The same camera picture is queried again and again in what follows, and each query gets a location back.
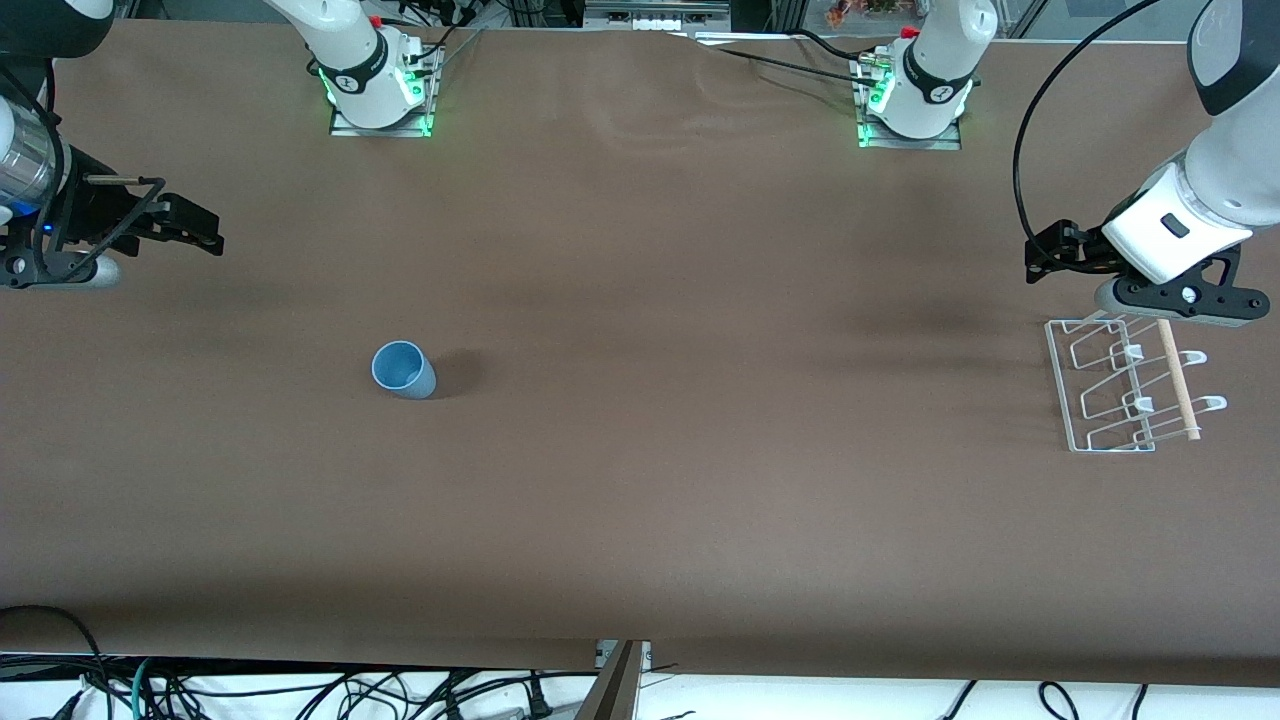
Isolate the blue plastic cup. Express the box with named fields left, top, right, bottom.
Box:
left=371, top=340, right=438, bottom=401

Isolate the orange background object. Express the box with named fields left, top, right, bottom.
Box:
left=824, top=0, right=907, bottom=29

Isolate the grey power strip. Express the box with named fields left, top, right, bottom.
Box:
left=583, top=0, right=733, bottom=33

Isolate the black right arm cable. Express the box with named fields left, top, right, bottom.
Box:
left=0, top=60, right=73, bottom=283

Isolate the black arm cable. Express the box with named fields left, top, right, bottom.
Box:
left=0, top=60, right=73, bottom=283
left=1012, top=0, right=1201, bottom=263

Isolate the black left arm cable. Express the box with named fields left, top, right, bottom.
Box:
left=1012, top=0, right=1201, bottom=263

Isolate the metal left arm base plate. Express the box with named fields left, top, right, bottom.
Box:
left=853, top=55, right=964, bottom=152

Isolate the white wire cup rack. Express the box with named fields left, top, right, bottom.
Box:
left=1044, top=310, right=1229, bottom=454

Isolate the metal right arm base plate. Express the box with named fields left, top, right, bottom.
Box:
left=328, top=40, right=438, bottom=140

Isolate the short black table cable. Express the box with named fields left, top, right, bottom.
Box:
left=795, top=28, right=883, bottom=65

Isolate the long black table cable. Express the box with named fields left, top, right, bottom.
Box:
left=693, top=40, right=883, bottom=81

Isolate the thick black floor cable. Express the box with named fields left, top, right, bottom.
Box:
left=0, top=605, right=114, bottom=720

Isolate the teal floor cable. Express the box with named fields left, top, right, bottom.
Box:
left=128, top=655, right=163, bottom=720

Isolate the black cable with plug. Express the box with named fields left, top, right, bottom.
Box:
left=515, top=674, right=557, bottom=720

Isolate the brown wooden post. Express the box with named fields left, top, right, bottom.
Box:
left=575, top=640, right=647, bottom=720

